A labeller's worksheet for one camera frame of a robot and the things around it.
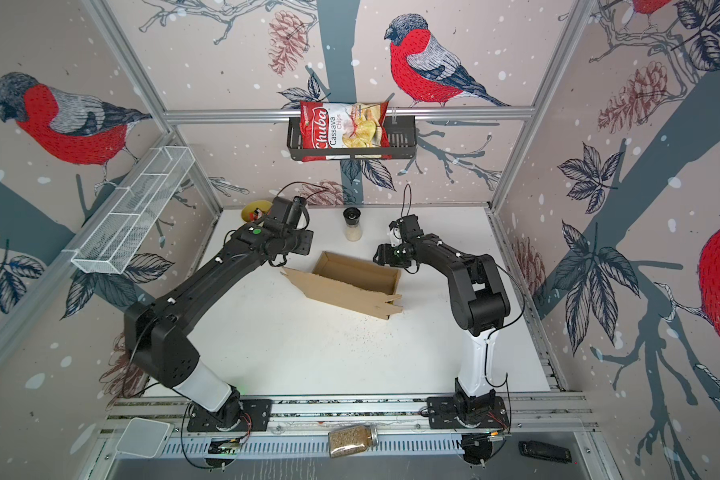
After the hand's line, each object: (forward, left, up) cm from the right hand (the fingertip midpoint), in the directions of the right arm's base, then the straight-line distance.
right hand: (378, 263), depth 99 cm
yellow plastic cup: (+15, +45, +12) cm, 48 cm away
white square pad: (-51, +56, -2) cm, 76 cm away
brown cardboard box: (-21, +5, +20) cm, 30 cm away
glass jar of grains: (-49, +4, 0) cm, 50 cm away
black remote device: (-48, -37, -4) cm, 61 cm away
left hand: (-4, +21, +19) cm, 28 cm away
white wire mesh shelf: (-13, +65, +29) cm, 72 cm away
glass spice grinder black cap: (+14, +10, +2) cm, 17 cm away
